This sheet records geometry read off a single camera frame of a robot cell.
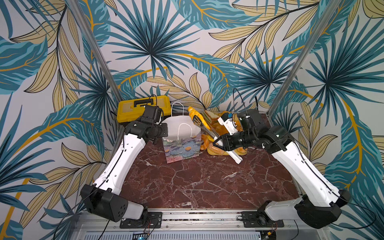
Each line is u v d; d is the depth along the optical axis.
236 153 0.58
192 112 0.70
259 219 0.66
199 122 0.67
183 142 0.79
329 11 0.70
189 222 0.74
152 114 0.56
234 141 0.56
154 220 0.73
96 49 0.82
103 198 0.38
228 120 0.58
